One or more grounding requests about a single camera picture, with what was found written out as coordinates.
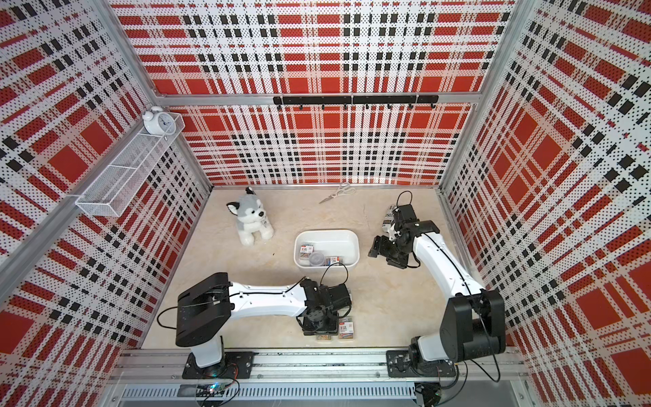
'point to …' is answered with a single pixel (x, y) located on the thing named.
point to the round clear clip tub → (316, 259)
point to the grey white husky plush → (251, 218)
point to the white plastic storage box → (326, 249)
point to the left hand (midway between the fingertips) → (331, 331)
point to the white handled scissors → (342, 189)
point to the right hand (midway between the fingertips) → (382, 256)
